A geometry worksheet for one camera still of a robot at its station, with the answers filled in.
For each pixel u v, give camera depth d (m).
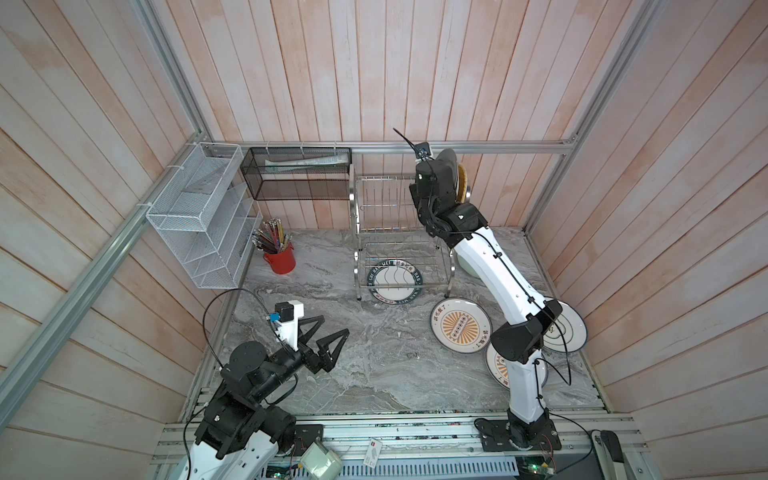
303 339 0.64
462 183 0.74
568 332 0.93
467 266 0.56
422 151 0.61
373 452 0.71
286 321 0.55
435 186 0.53
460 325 0.93
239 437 0.46
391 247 1.12
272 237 1.01
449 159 0.75
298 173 1.04
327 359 0.55
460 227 0.53
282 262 1.03
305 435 0.75
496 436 0.73
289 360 0.54
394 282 0.98
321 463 0.67
